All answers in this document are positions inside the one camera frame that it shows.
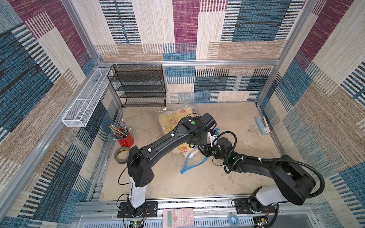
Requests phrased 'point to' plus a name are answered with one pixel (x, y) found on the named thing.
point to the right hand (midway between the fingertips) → (200, 147)
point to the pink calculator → (178, 218)
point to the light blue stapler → (263, 125)
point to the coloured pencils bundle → (120, 132)
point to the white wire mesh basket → (82, 110)
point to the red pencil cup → (127, 141)
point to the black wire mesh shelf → (139, 84)
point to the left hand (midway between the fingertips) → (202, 141)
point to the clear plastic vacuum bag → (193, 156)
